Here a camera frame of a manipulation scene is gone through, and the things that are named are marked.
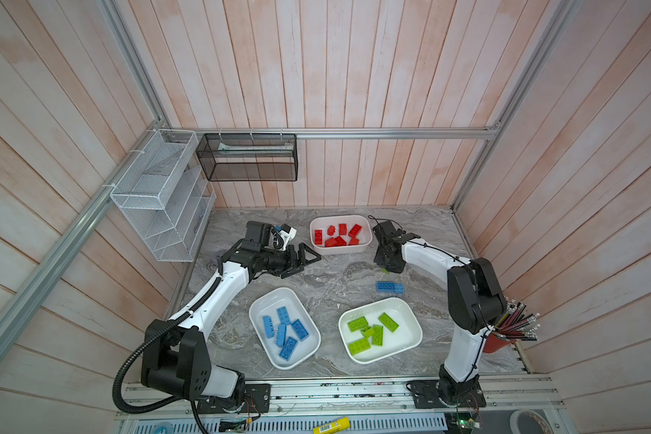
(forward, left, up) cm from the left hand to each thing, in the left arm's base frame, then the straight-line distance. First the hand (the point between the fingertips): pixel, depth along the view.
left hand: (312, 267), depth 77 cm
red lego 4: (+24, -11, -19) cm, 32 cm away
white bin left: (-4, +16, -17) cm, 23 cm away
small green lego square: (-12, -16, -18) cm, 27 cm away
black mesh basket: (+49, +26, +4) cm, 56 cm away
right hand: (+13, -26, -16) cm, 33 cm away
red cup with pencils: (-14, -58, -9) cm, 60 cm away
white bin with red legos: (+28, -8, -20) cm, 35 cm away
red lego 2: (+29, -17, -18) cm, 38 cm away
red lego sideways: (+24, -16, -19) cm, 34 cm away
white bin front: (-13, -31, -20) cm, 39 cm away
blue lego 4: (-18, +7, -18) cm, 26 cm away
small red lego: (+30, -7, -18) cm, 36 cm away
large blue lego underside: (+4, -26, -19) cm, 32 cm away
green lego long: (-17, -15, -19) cm, 29 cm away
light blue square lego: (+3, -30, -18) cm, 36 cm away
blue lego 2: (-11, +5, -18) cm, 21 cm away
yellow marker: (-36, -8, -18) cm, 41 cm away
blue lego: (-11, +14, -17) cm, 25 cm away
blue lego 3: (-14, +10, -17) cm, 24 cm away
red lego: (+25, -2, -18) cm, 31 cm away
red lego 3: (+23, -6, -19) cm, 31 cm away
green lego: (-10, -15, -19) cm, 26 cm away
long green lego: (-9, -25, -20) cm, 33 cm away
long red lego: (+30, -12, -18) cm, 37 cm away
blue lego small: (-7, +10, -19) cm, 22 cm away
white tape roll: (-36, -54, -19) cm, 67 cm away
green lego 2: (-13, -21, -19) cm, 31 cm away
